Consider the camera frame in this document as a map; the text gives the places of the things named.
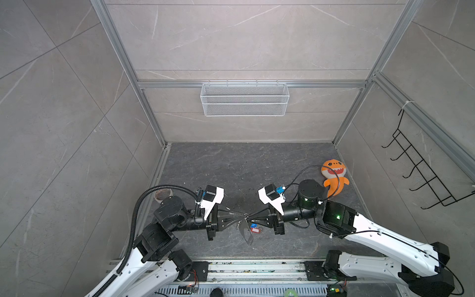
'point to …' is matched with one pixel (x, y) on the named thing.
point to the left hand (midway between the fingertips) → (242, 213)
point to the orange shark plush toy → (334, 171)
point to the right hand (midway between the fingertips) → (248, 217)
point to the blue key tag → (254, 225)
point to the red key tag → (255, 230)
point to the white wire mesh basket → (245, 99)
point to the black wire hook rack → (423, 167)
